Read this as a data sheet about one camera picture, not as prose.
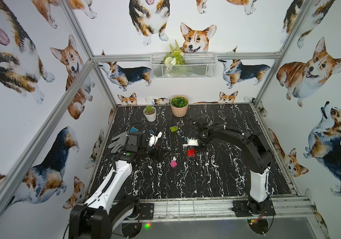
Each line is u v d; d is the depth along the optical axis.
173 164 0.89
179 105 1.07
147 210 0.73
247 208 0.73
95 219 0.38
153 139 0.73
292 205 0.77
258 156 0.51
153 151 0.70
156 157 0.70
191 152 0.93
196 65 0.92
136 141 0.63
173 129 1.06
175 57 0.82
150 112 1.06
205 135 0.70
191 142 0.82
